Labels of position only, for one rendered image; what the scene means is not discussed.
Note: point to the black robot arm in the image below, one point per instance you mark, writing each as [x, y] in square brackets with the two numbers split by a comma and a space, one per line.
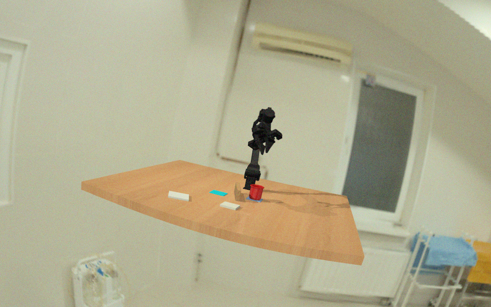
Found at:
[252, 172]

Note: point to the pale cream square tile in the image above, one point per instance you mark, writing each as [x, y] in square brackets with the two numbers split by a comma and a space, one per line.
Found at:
[179, 196]

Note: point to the red cup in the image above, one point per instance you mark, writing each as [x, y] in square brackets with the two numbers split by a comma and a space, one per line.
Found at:
[256, 191]

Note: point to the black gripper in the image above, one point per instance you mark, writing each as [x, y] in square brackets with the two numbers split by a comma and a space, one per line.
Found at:
[265, 137]

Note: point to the cream square block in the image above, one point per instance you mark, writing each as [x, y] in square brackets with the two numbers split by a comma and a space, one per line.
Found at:
[229, 205]

